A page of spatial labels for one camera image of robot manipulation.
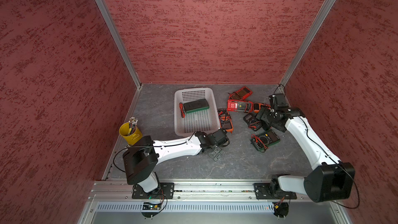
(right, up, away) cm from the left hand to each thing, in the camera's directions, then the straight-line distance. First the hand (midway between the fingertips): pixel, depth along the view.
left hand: (210, 149), depth 82 cm
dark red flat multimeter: (+24, +31, +29) cm, 49 cm away
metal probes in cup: (-41, +15, -3) cm, 44 cm away
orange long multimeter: (+33, +22, +21) cm, 45 cm away
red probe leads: (-18, +20, +18) cm, 32 cm away
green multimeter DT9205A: (+31, +3, +5) cm, 31 cm away
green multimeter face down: (-9, +23, +20) cm, 32 cm away
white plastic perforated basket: (-2, +13, +18) cm, 22 cm away
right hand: (+30, +15, 0) cm, 34 cm away
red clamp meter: (+19, +23, +19) cm, 35 cm away
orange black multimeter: (+10, +13, +12) cm, 21 cm away
